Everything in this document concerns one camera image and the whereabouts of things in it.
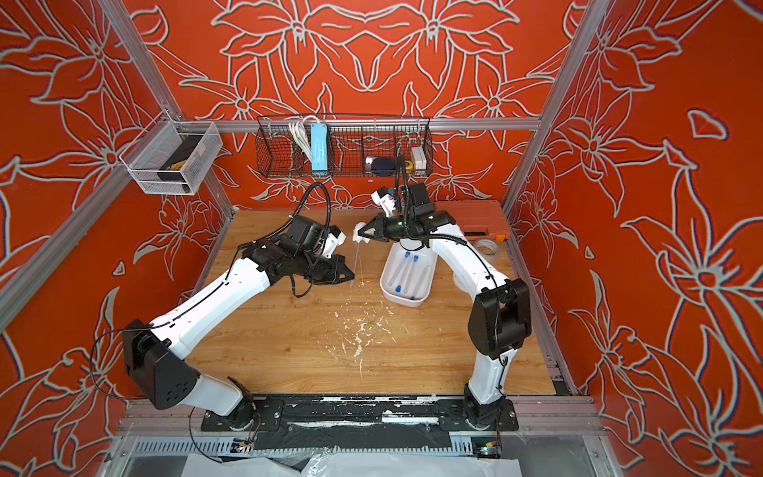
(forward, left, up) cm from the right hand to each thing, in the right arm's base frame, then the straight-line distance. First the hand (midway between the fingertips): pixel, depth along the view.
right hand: (355, 231), depth 77 cm
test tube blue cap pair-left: (+11, -19, -27) cm, 34 cm away
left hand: (-10, 0, -6) cm, 11 cm away
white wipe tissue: (0, 0, -2) cm, 2 cm away
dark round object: (+29, -7, 0) cm, 30 cm away
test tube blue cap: (-5, -17, -26) cm, 31 cm away
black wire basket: (+37, +3, +5) cm, 37 cm away
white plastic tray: (+5, -16, -27) cm, 32 cm away
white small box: (+26, -18, +4) cm, 32 cm away
